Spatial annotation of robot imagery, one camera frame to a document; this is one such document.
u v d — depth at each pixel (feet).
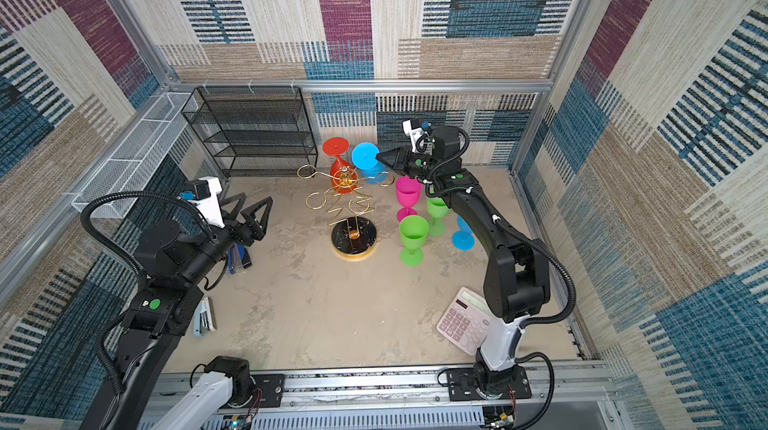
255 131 3.58
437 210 3.01
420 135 2.45
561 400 2.35
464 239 3.26
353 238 3.26
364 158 2.60
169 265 1.51
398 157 2.43
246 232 1.84
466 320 2.71
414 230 2.93
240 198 2.11
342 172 2.56
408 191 3.07
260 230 1.90
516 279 1.58
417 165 2.35
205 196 1.71
